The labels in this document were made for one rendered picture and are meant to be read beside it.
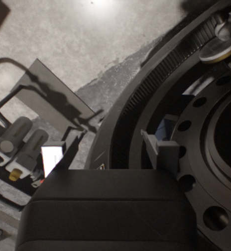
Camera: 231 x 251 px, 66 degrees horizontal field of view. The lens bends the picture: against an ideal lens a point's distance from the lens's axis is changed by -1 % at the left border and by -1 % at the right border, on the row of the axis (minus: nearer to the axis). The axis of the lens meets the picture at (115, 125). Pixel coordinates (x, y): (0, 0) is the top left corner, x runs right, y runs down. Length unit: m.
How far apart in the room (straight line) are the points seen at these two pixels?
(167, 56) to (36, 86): 0.77
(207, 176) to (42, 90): 0.93
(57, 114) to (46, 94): 0.14
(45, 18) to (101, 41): 0.26
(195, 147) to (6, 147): 0.65
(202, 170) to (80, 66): 0.76
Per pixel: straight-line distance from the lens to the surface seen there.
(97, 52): 0.91
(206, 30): 0.55
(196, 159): 0.38
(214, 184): 0.34
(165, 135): 0.83
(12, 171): 0.81
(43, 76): 1.05
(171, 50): 0.52
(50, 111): 1.15
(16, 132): 0.85
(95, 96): 1.01
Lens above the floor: 0.85
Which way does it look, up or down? 51 degrees down
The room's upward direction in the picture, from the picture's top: 169 degrees counter-clockwise
